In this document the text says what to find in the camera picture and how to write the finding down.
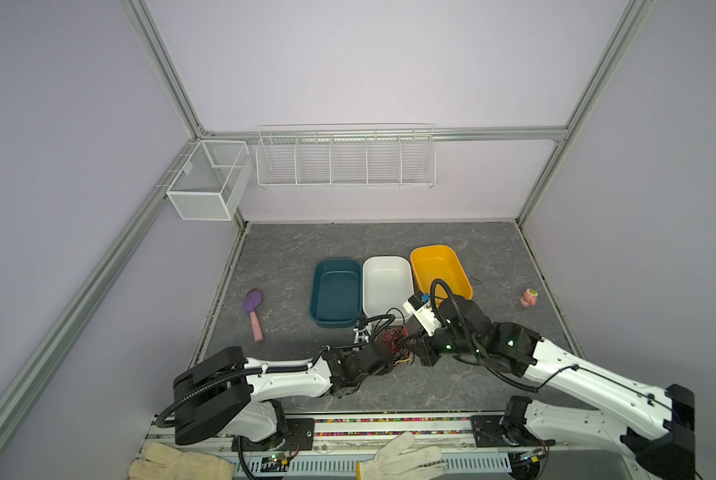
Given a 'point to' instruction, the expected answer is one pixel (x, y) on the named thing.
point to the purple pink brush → (251, 302)
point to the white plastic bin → (387, 281)
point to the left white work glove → (160, 462)
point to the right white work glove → (393, 462)
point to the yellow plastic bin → (431, 263)
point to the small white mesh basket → (211, 179)
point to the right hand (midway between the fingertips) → (401, 345)
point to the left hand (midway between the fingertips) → (379, 356)
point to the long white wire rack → (346, 159)
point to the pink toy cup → (529, 297)
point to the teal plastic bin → (335, 293)
